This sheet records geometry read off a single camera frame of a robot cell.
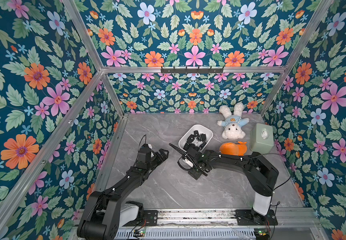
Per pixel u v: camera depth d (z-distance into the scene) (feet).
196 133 3.43
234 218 2.46
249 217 2.38
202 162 2.09
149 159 2.36
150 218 2.41
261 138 3.14
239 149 3.01
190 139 3.33
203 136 3.43
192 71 3.06
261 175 1.55
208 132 3.37
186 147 3.23
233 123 3.27
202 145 3.21
